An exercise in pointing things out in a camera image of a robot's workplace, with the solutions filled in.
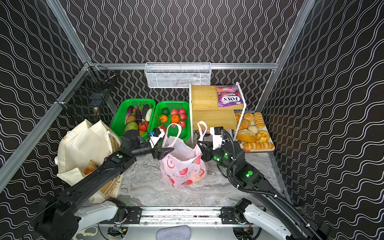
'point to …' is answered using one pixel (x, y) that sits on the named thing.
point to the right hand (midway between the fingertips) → (197, 142)
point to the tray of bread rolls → (253, 134)
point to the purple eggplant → (138, 115)
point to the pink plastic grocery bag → (184, 165)
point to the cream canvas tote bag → (87, 143)
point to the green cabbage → (131, 125)
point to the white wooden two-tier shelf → (204, 107)
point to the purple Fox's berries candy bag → (228, 95)
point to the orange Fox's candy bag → (91, 167)
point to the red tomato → (143, 126)
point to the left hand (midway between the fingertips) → (172, 142)
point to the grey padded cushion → (178, 232)
